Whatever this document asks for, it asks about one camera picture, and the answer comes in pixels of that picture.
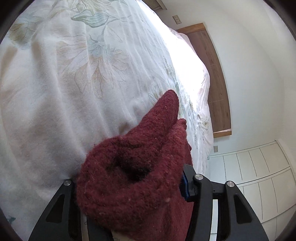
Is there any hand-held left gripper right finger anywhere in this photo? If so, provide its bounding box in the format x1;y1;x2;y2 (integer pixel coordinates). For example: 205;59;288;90
180;164;270;241

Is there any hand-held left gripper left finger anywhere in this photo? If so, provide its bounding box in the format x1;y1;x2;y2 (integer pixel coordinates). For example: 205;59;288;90
28;179;114;241

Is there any dark red knit sweater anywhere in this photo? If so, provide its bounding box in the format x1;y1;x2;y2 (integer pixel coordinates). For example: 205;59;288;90
76;90;197;241

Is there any white wardrobe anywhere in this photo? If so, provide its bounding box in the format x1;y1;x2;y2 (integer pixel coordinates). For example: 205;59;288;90
208;139;294;241

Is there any wooden headboard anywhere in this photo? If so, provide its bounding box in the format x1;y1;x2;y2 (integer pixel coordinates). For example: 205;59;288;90
176;22;232;139

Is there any floral white bed duvet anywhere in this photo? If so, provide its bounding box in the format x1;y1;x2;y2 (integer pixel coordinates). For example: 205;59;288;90
0;0;214;241

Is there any beige louvered low cabinet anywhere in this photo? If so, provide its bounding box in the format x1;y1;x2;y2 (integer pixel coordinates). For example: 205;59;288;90
146;0;167;10

